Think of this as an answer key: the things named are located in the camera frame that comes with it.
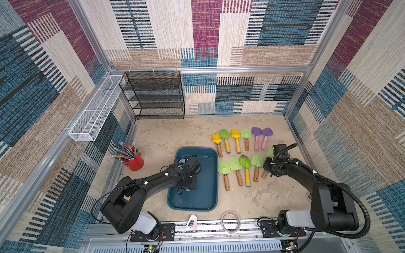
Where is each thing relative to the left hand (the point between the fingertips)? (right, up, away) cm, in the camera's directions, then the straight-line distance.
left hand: (192, 185), depth 88 cm
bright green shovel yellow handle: (+31, +11, +6) cm, 34 cm away
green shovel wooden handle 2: (+40, +5, +2) cm, 41 cm away
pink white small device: (+1, -14, -12) cm, 18 cm away
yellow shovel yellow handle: (+28, +28, +21) cm, 45 cm away
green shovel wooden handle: (+18, +8, +6) cm, 21 cm away
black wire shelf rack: (-27, +54, +22) cm, 64 cm away
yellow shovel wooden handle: (+15, +25, +18) cm, 34 cm away
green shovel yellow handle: (+21, +28, +21) cm, 40 cm away
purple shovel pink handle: (+49, +29, +21) cm, 60 cm away
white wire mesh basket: (-45, +31, -17) cm, 57 cm away
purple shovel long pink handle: (+42, +29, +21) cm, 55 cm away
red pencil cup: (-33, +11, +4) cm, 35 cm away
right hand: (+43, +8, +4) cm, 44 cm away
